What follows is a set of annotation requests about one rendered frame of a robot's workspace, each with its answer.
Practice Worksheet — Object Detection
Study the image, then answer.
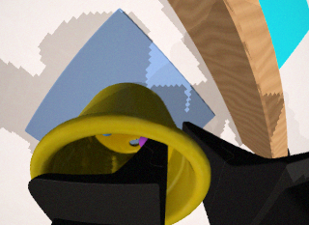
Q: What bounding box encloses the yellow cup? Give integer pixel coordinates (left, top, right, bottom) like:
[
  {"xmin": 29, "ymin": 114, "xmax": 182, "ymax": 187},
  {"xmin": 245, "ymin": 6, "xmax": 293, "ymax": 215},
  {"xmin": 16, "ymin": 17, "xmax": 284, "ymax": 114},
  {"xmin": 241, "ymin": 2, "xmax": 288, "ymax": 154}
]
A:
[{"xmin": 30, "ymin": 82, "xmax": 211, "ymax": 225}]

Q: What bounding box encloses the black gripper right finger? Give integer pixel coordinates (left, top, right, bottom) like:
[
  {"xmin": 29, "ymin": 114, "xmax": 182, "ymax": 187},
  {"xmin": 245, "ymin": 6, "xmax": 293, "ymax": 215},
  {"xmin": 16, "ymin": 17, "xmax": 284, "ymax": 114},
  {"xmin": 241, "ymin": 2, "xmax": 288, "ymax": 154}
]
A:
[{"xmin": 182, "ymin": 122, "xmax": 309, "ymax": 225}]

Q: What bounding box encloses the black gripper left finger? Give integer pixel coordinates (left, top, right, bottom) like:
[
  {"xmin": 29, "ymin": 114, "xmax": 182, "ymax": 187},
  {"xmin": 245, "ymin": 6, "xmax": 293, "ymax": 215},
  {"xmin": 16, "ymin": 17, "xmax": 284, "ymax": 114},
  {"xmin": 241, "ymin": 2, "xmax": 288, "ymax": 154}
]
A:
[{"xmin": 27, "ymin": 137, "xmax": 167, "ymax": 225}]

